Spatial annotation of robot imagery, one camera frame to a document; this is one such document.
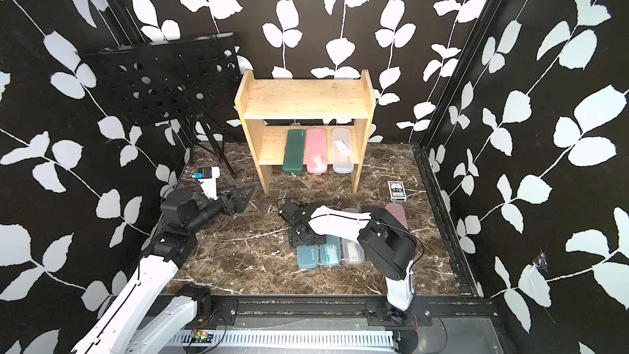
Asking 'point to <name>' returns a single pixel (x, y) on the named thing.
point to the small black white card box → (396, 191)
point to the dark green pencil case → (294, 152)
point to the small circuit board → (198, 336)
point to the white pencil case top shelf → (351, 251)
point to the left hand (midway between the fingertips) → (246, 185)
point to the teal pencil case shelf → (307, 256)
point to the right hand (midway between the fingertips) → (300, 239)
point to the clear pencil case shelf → (342, 151)
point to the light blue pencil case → (330, 253)
